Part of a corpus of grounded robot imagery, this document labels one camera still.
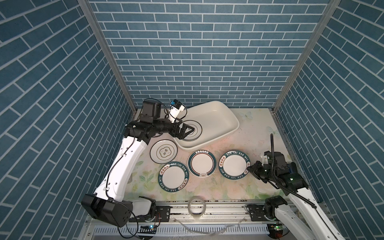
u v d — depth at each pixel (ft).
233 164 2.77
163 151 3.16
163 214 2.42
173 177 2.81
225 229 2.32
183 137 1.96
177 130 1.93
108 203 1.21
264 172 2.17
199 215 2.32
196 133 3.40
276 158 1.93
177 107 1.94
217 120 3.65
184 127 1.94
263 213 2.41
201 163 3.00
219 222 2.37
